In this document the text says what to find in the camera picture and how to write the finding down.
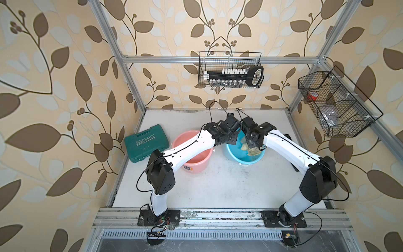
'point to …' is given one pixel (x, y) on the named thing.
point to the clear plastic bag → (331, 116)
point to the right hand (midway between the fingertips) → (258, 140)
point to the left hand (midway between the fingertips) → (229, 133)
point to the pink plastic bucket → (199, 163)
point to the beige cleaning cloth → (253, 151)
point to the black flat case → (287, 136)
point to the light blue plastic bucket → (235, 153)
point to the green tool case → (141, 145)
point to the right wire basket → (341, 109)
